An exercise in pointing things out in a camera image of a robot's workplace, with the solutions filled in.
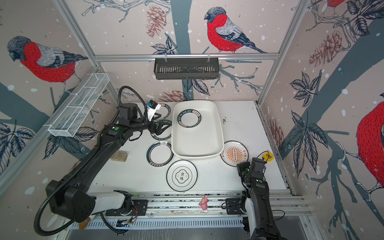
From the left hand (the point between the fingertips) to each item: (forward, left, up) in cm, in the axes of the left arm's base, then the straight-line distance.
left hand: (166, 116), depth 75 cm
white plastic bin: (+2, -21, -29) cm, 35 cm away
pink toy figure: (-34, -19, -26) cm, 47 cm away
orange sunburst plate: (-6, -39, -29) cm, 49 cm away
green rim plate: (+22, -10, -29) cm, 38 cm away
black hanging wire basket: (+48, +4, -2) cm, 48 cm away
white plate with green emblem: (-20, -7, -29) cm, 36 cm away
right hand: (-12, -40, -27) cm, 50 cm away
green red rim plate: (-6, +8, -29) cm, 31 cm away
